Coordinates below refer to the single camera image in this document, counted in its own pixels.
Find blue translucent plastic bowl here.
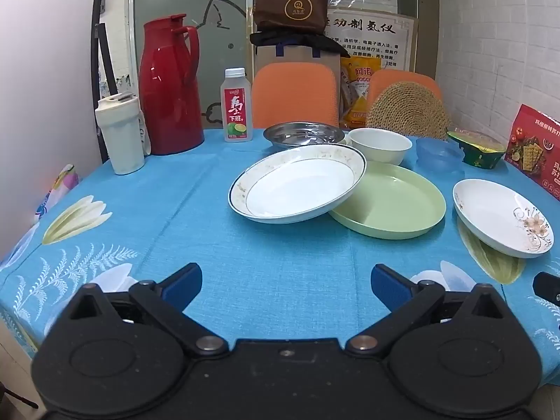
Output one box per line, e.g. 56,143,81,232
415,136,465,177

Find yellow snack bag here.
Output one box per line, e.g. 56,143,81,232
339,55,397,130

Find red cracker box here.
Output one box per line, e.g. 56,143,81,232
504,104,560,202

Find blue floral tablecloth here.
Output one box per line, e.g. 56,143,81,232
0,128,560,359

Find green instant noodle cup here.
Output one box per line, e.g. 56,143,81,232
446,128,508,170

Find black cloth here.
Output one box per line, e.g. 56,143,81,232
249,30,351,58

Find brown bag with gold emblem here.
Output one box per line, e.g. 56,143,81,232
253,0,330,36

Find light green plate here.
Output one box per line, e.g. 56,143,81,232
328,160,447,240

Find juice bottle with red label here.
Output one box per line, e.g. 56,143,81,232
220,68,254,143

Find framed wall poster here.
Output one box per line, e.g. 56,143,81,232
326,7,418,73

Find round woven straw cushion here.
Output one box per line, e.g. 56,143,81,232
366,81,451,141

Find black stand pole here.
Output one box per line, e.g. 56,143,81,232
90,0,115,162

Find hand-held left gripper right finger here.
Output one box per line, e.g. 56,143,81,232
345,264,517,357

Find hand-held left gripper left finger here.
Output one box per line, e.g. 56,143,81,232
65,262,230,357

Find red thermos jug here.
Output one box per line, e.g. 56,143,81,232
138,14,205,156

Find white tumbler cup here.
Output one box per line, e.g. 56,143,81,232
95,93,146,175

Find pink floral cloth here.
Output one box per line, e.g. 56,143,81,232
33,164,82,224

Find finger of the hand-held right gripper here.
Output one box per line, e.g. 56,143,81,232
533,272,560,305

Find white ceramic bowl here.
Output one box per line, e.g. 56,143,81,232
348,128,413,166

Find orange chair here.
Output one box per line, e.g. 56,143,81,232
251,62,341,128
366,69,442,110

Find white plate with flower print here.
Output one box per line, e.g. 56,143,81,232
452,178,555,259

